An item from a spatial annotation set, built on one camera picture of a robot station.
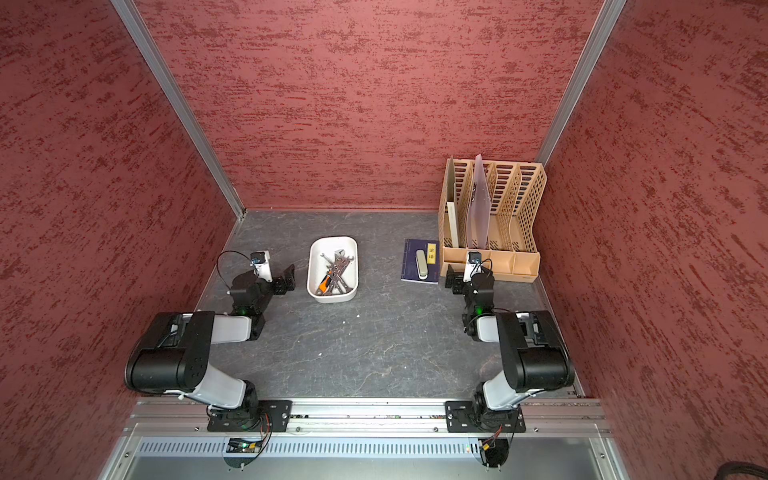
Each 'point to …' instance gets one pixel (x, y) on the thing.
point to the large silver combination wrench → (338, 274)
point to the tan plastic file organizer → (513, 249)
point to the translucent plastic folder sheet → (479, 208)
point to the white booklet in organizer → (452, 223)
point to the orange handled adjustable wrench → (325, 281)
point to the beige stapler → (421, 262)
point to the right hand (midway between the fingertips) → (463, 268)
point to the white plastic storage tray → (344, 250)
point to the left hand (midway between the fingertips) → (279, 270)
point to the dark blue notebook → (410, 269)
